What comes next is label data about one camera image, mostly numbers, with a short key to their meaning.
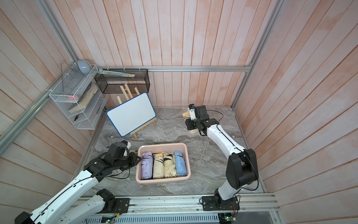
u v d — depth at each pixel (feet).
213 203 2.40
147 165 2.51
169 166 2.58
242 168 1.46
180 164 2.62
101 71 2.99
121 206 2.39
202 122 2.12
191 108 2.56
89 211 1.83
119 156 1.98
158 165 2.61
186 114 2.91
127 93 2.84
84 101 2.60
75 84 2.67
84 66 2.72
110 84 3.47
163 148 2.94
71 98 2.39
